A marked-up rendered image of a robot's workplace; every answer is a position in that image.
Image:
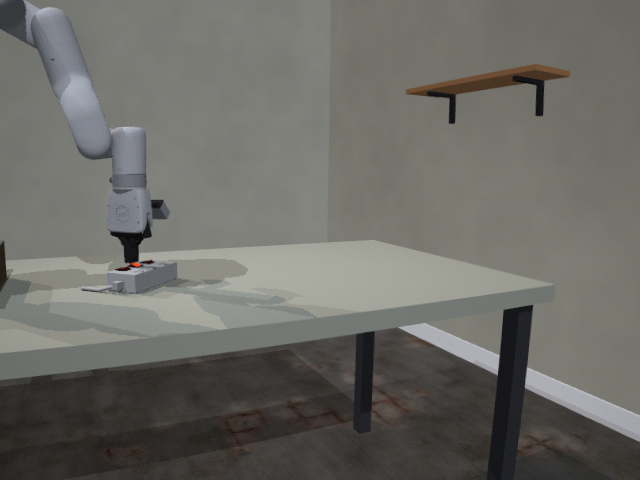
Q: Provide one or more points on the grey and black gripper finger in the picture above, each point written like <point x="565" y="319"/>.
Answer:
<point x="135" y="241"/>
<point x="125" y="241"/>

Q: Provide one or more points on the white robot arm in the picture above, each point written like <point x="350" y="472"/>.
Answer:
<point x="71" y="83"/>

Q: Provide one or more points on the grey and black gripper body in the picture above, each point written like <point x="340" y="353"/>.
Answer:
<point x="123" y="214"/>

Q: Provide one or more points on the white power strip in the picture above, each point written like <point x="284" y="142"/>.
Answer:
<point x="140" y="277"/>

